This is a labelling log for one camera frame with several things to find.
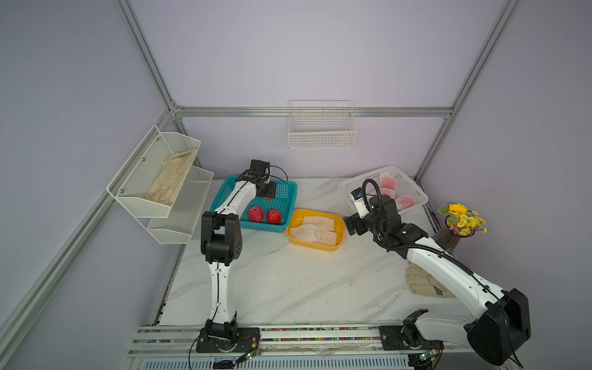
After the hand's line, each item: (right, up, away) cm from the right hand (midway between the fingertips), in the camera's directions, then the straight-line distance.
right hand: (358, 214), depth 82 cm
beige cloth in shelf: (-67, +10, -5) cm, 68 cm away
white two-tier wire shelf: (-65, -3, -8) cm, 65 cm away
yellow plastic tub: (-23, -4, +20) cm, 31 cm away
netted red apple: (-41, -1, +17) cm, 44 cm away
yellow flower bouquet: (+32, -2, -8) cm, 33 cm away
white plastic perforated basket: (+29, +12, +26) cm, 41 cm away
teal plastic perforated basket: (-28, +4, +16) cm, 33 cm away
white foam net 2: (-20, -8, +8) cm, 22 cm away
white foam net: (-10, -10, +11) cm, 18 cm away
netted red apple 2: (-33, -2, +17) cm, 37 cm away
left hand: (-36, +9, +20) cm, 42 cm away
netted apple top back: (+21, +14, +28) cm, 38 cm away
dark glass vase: (+32, -9, -1) cm, 33 cm away
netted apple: (+19, +9, +23) cm, 31 cm away
